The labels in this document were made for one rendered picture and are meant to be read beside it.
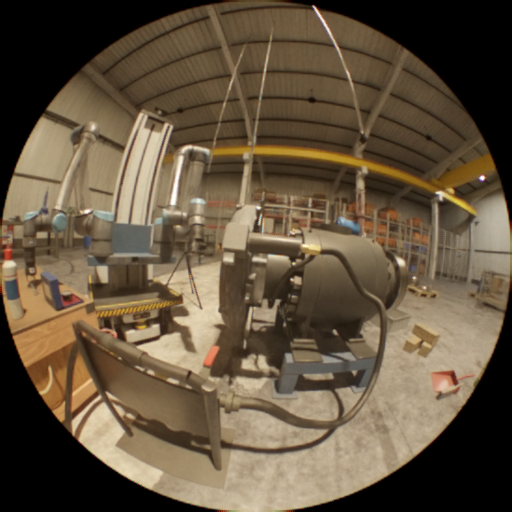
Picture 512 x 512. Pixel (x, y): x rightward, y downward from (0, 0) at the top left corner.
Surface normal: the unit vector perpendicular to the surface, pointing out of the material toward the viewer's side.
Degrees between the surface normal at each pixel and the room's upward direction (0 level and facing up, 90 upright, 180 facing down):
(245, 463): 0
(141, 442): 0
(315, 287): 91
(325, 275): 80
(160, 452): 0
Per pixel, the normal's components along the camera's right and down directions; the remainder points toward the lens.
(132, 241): 0.82, 0.13
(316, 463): 0.11, -0.99
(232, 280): -0.07, 0.05
